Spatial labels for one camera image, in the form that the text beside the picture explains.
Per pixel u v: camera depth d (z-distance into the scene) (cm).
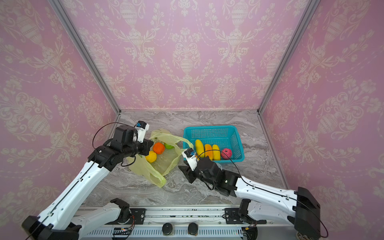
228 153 92
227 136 103
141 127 64
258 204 60
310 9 69
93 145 52
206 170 52
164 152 97
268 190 46
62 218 38
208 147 95
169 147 96
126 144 55
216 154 92
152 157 89
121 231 73
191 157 60
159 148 92
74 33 78
